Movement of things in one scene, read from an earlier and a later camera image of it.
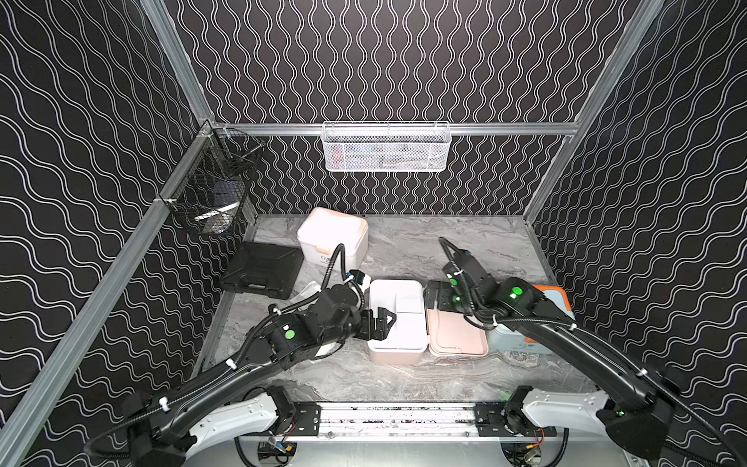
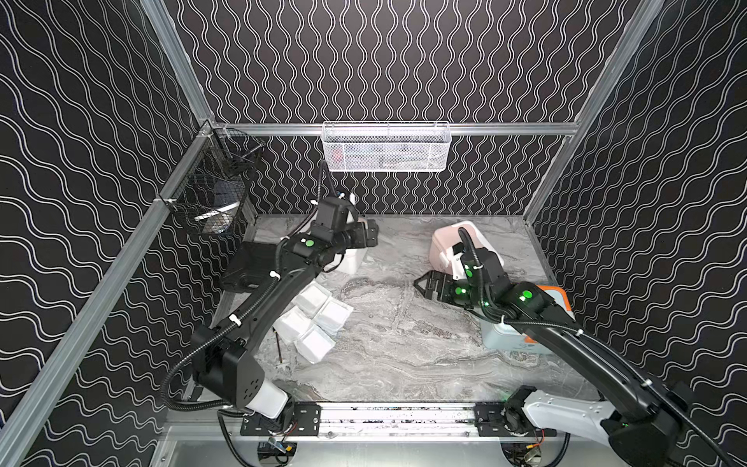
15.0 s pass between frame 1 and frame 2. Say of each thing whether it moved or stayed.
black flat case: stayed
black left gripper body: moved
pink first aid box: moved
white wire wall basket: stayed
